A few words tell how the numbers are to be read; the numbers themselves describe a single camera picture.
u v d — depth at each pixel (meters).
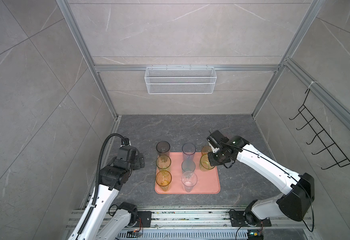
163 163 0.86
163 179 0.74
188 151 0.85
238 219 0.73
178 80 1.00
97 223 0.40
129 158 0.54
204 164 0.73
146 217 0.73
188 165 0.86
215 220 0.75
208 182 0.88
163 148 0.84
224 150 0.54
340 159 0.60
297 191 0.39
